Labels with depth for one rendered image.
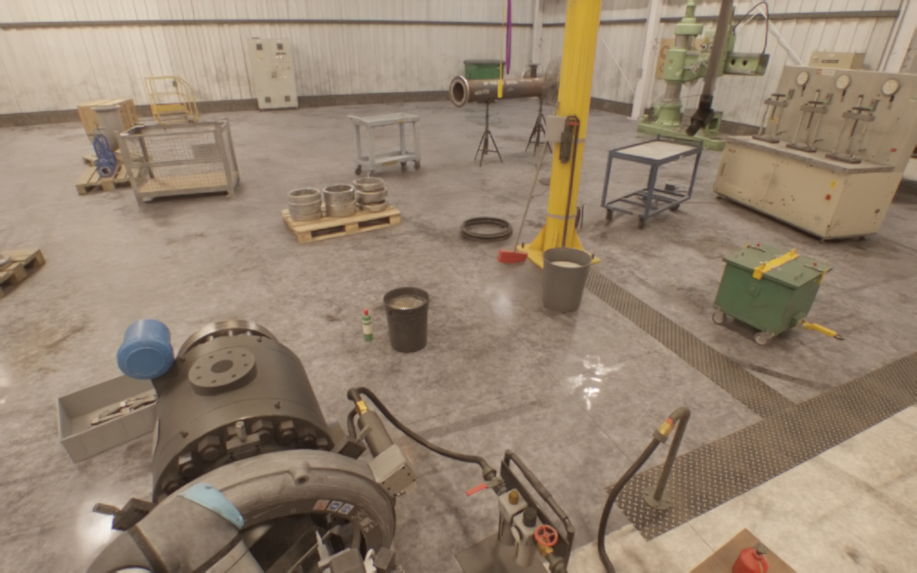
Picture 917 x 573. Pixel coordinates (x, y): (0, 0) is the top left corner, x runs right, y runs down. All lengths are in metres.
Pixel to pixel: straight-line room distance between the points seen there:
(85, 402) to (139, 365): 1.59
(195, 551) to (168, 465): 0.72
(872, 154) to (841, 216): 0.82
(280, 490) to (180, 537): 0.37
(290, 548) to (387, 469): 0.31
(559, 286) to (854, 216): 3.86
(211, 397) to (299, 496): 0.55
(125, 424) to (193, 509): 2.12
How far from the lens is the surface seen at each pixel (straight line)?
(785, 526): 2.71
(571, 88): 4.19
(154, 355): 1.82
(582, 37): 4.17
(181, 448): 1.62
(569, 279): 3.55
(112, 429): 3.06
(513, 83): 8.40
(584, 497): 2.43
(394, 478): 1.43
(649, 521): 2.44
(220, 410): 1.62
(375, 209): 5.44
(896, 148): 6.65
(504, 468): 1.85
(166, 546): 0.96
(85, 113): 13.58
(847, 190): 6.23
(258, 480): 1.27
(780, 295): 3.70
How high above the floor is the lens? 1.89
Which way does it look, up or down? 28 degrees down
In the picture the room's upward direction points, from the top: straight up
